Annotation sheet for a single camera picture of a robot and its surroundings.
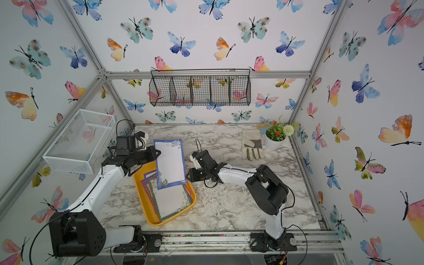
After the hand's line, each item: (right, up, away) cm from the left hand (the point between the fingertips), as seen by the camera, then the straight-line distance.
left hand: (161, 150), depth 84 cm
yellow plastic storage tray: (-5, -31, -2) cm, 32 cm away
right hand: (+13, -13, +2) cm, 19 cm away
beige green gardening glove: (+50, +2, +25) cm, 56 cm away
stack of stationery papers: (-12, -18, +9) cm, 23 cm away
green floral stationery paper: (+4, -26, +1) cm, 26 cm away
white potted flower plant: (+61, +8, +12) cm, 63 cm away
